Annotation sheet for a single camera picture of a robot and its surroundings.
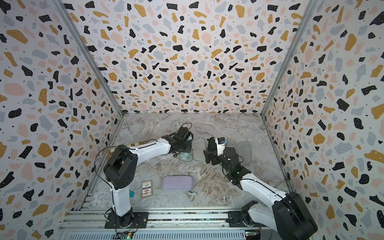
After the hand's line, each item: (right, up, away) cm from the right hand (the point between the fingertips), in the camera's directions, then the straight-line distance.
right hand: (211, 149), depth 84 cm
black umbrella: (+1, 0, +17) cm, 17 cm away
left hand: (-13, +1, +10) cm, 16 cm away
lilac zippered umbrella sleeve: (-19, -19, 0) cm, 27 cm away
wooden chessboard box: (-65, -3, +13) cm, 66 cm away
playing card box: (-36, -22, -1) cm, 42 cm away
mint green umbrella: (-15, -5, +4) cm, 16 cm away
